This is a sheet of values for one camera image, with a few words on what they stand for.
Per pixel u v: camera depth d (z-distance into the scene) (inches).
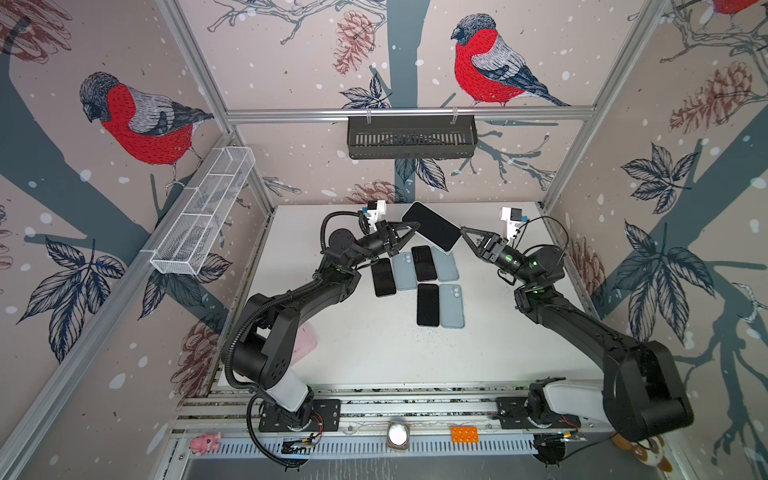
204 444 26.9
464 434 27.5
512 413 29.0
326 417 28.8
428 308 36.7
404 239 27.4
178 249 27.5
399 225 28.1
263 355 17.6
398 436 24.5
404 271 39.6
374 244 27.3
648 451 25.9
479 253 28.1
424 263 42.8
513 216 26.7
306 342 33.0
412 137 40.9
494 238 26.3
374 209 28.7
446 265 41.0
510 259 26.0
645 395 16.2
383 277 39.4
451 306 36.7
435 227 28.1
